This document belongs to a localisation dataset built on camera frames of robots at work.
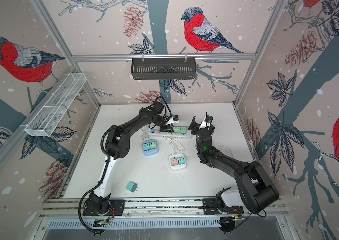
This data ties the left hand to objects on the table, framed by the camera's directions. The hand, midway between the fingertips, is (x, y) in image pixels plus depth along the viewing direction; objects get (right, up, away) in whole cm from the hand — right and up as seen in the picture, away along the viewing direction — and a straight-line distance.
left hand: (172, 127), depth 99 cm
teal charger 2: (-16, -11, -11) cm, 22 cm away
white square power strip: (+4, -22, -14) cm, 26 cm away
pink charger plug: (+1, -18, -17) cm, 25 cm away
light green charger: (+7, -2, -1) cm, 7 cm away
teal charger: (-1, -3, -1) cm, 3 cm away
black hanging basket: (-7, +42, +7) cm, 44 cm away
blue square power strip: (-13, -15, -7) cm, 21 cm away
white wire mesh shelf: (-63, +6, -26) cm, 69 cm away
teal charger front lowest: (-22, -30, -20) cm, 42 cm away
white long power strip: (-11, -3, +2) cm, 12 cm away
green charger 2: (-12, -10, -9) cm, 18 cm away
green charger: (+3, -1, -3) cm, 5 cm away
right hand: (+16, +5, -14) cm, 22 cm away
